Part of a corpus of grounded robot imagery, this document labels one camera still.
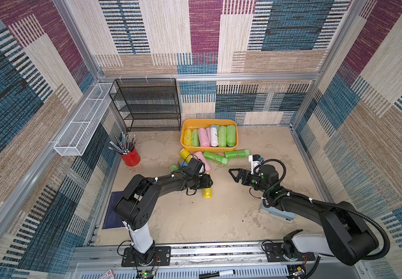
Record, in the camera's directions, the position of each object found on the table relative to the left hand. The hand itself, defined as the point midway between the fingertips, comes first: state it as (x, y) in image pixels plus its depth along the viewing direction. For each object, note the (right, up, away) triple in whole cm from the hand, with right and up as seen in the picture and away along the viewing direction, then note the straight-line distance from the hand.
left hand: (210, 183), depth 93 cm
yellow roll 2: (-1, -3, -5) cm, 6 cm away
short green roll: (+3, +13, +9) cm, 16 cm away
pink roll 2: (-1, +22, +12) cm, 25 cm away
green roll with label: (-20, +8, +3) cm, 22 cm away
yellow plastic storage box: (-10, +34, +25) cm, 43 cm away
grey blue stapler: (+31, -11, -12) cm, 35 cm away
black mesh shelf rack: (-37, +46, +16) cm, 61 cm away
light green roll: (+7, +26, +13) cm, 30 cm away
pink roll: (-3, +23, +12) cm, 26 cm away
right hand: (+12, +6, -6) cm, 15 cm away
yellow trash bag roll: (-14, +25, +18) cm, 34 cm away
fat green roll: (+13, +26, +14) cm, 32 cm away
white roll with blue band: (+3, +26, +13) cm, 29 cm away
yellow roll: (-15, +15, +12) cm, 24 cm away
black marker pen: (+5, -30, -22) cm, 38 cm away
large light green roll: (-9, +25, +16) cm, 31 cm away
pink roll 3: (-6, +14, +9) cm, 18 cm away
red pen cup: (-43, +13, +4) cm, 45 cm away
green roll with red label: (+16, +15, +9) cm, 24 cm away
